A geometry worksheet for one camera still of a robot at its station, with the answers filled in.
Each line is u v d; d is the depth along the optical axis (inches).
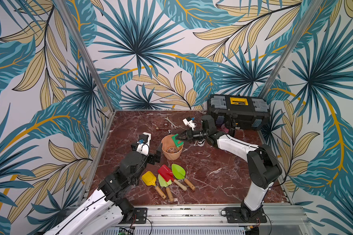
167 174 34.3
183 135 31.4
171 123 44.1
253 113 37.5
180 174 34.6
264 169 19.1
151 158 23.4
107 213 23.1
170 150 37.4
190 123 31.6
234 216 28.8
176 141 31.5
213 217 29.5
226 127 34.4
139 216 28.8
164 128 42.6
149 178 33.2
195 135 30.0
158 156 23.9
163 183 32.9
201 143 30.6
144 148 22.9
